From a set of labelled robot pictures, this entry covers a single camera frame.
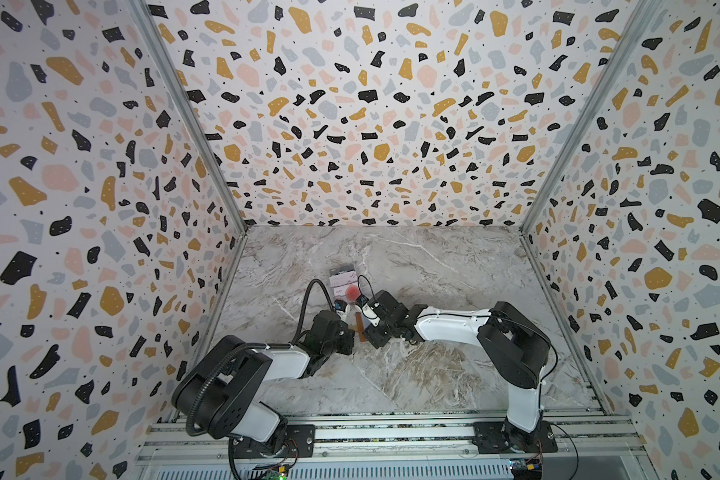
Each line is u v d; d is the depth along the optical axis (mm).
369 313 808
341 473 702
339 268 1024
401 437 761
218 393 437
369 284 1057
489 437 748
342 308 823
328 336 720
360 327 945
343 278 997
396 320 716
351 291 956
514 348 505
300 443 731
